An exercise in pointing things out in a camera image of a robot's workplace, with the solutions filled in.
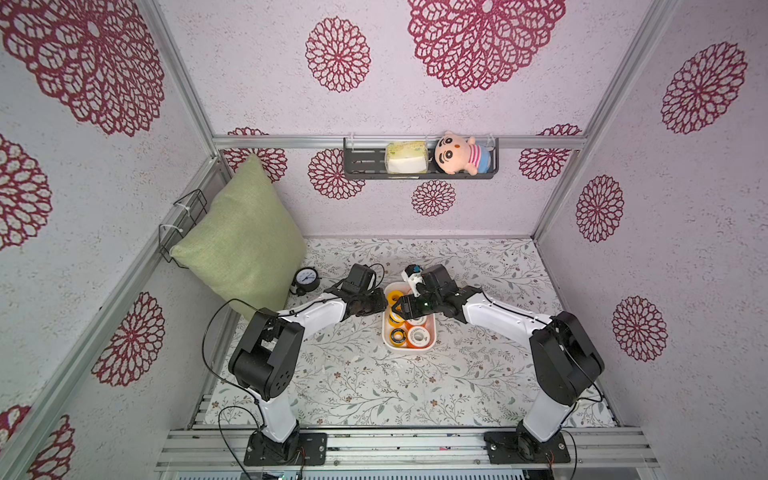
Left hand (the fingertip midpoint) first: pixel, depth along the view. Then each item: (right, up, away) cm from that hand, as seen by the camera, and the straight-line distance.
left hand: (387, 303), depth 93 cm
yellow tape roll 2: (+2, -4, -5) cm, 7 cm away
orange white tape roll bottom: (+9, -9, -4) cm, 14 cm away
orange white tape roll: (+9, -6, -2) cm, 10 cm away
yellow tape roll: (+2, +2, +4) cm, 5 cm away
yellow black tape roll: (+3, -10, -1) cm, 11 cm away
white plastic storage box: (+13, -7, -1) cm, 15 cm away
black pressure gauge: (-29, +7, +12) cm, 32 cm away
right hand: (+3, 0, -5) cm, 5 cm away
